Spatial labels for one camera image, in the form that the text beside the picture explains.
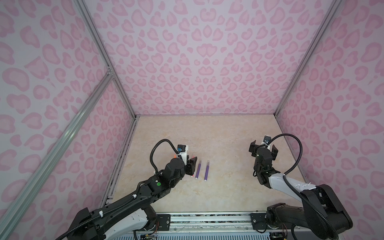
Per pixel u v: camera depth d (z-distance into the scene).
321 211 0.40
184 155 0.66
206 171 0.90
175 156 0.63
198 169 0.91
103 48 0.82
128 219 0.57
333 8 0.70
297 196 0.46
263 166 0.66
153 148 0.53
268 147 0.74
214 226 0.73
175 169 0.55
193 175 0.68
